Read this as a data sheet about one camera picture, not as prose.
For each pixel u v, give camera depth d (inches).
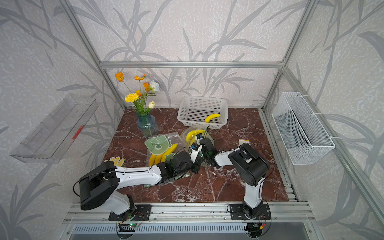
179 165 24.5
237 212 28.9
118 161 35.9
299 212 29.9
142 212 28.6
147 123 38.3
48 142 25.4
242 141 39.8
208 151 29.6
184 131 38.8
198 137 33.9
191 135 37.9
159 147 35.9
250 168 19.6
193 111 46.9
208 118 43.8
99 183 18.6
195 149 27.8
